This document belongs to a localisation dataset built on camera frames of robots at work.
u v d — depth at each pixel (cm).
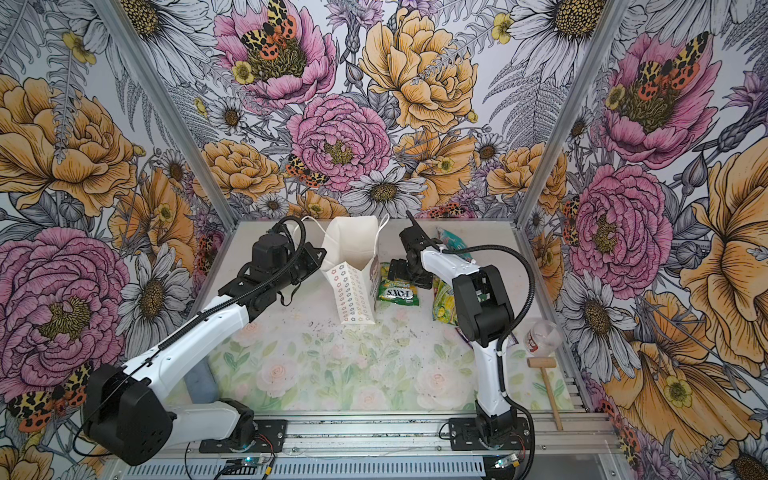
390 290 99
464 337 59
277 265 62
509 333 55
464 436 73
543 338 91
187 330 48
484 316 55
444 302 94
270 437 74
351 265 76
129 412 40
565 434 76
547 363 86
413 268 87
